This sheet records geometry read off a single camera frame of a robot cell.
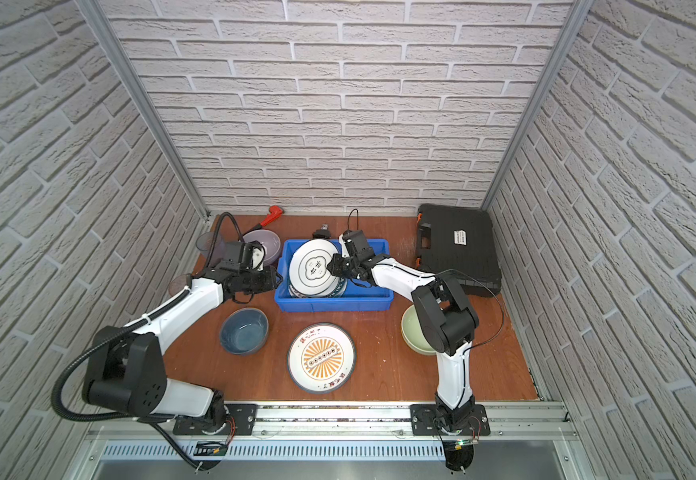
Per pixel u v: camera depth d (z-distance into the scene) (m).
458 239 1.03
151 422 0.69
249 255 0.72
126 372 0.42
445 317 0.51
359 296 1.01
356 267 0.74
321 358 0.83
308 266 0.97
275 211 1.20
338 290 0.95
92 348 0.40
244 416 0.75
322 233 1.14
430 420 0.74
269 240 1.03
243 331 0.88
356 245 0.75
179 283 1.03
